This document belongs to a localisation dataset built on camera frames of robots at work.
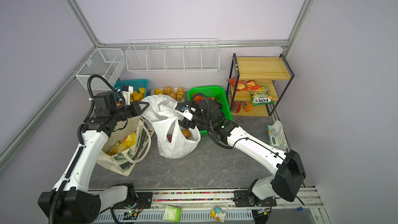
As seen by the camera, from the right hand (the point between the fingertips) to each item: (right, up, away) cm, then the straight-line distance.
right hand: (179, 109), depth 70 cm
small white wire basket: (-53, +30, +32) cm, 69 cm away
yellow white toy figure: (+17, -46, -2) cm, 49 cm away
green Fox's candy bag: (+45, +7, +21) cm, 50 cm away
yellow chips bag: (-28, -17, +5) cm, 34 cm away
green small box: (-3, -46, -2) cm, 47 cm away
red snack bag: (+34, +13, +16) cm, 40 cm away
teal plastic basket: (-40, +18, +45) cm, 63 cm away
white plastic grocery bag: (-2, -13, -6) cm, 14 cm away
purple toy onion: (-3, -11, -6) cm, 13 cm away
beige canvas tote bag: (-27, -25, +2) cm, 37 cm away
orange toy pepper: (+7, +7, +37) cm, 38 cm away
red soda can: (+32, +1, +30) cm, 44 cm away
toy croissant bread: (-17, +14, +46) cm, 51 cm away
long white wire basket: (-9, +34, +29) cm, 46 cm away
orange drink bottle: (+40, 0, +32) cm, 51 cm away
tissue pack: (+53, -15, +19) cm, 58 cm away
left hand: (-15, +2, +3) cm, 16 cm away
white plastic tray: (-29, +12, +49) cm, 58 cm away
